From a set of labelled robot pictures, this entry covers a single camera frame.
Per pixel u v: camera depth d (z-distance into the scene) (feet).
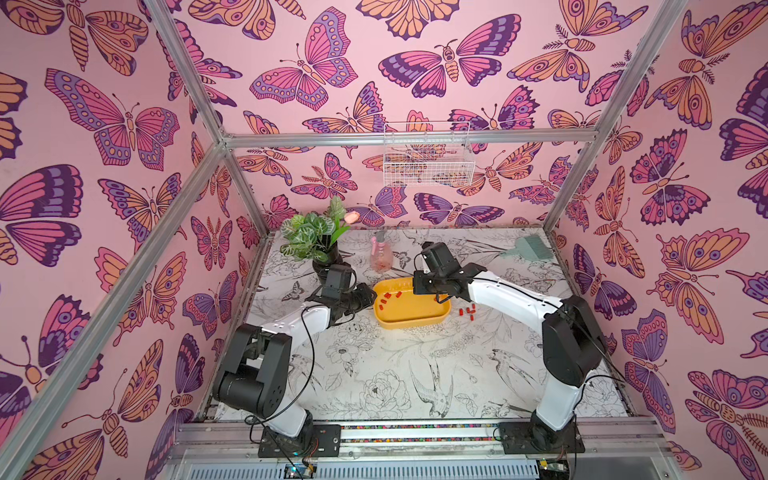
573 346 1.56
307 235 2.74
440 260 2.30
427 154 3.11
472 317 3.12
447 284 2.21
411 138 3.11
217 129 2.95
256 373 1.48
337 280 2.34
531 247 3.71
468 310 3.19
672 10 2.25
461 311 3.19
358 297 2.71
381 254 3.52
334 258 3.11
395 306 3.28
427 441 2.45
